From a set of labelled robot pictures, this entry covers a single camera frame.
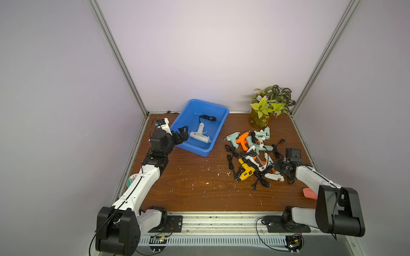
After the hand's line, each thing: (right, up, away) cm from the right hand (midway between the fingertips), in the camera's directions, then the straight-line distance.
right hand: (280, 163), depth 91 cm
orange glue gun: (-20, +13, +11) cm, 27 cm away
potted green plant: (-1, +39, +10) cm, 40 cm away
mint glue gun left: (-27, +14, +13) cm, 33 cm away
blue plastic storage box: (-38, +28, +23) cm, 52 cm away
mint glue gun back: (-6, +16, +14) cm, 22 cm away
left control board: (-66, -31, -19) cm, 75 cm away
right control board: (-3, -31, -21) cm, 38 cm away
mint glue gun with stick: (-12, +8, +5) cm, 16 cm away
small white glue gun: (-6, -6, -5) cm, 10 cm away
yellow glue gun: (-20, -4, -3) cm, 21 cm away
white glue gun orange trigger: (-8, 0, -1) cm, 8 cm away
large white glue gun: (-48, +15, +13) cm, 52 cm away
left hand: (-55, +21, -11) cm, 60 cm away
